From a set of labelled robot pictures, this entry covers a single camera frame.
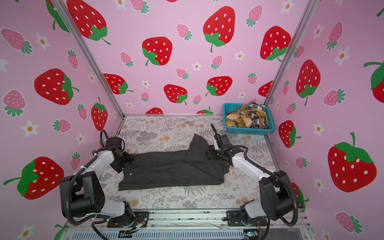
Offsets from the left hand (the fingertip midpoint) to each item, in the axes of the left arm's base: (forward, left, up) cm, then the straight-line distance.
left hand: (128, 162), depth 89 cm
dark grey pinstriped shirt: (-2, -39, -2) cm, 39 cm away
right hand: (+4, -51, +4) cm, 51 cm away
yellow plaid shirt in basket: (+31, -74, +6) cm, 81 cm away
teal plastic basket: (+45, -66, +4) cm, 80 cm away
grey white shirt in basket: (+26, -83, +8) cm, 87 cm away
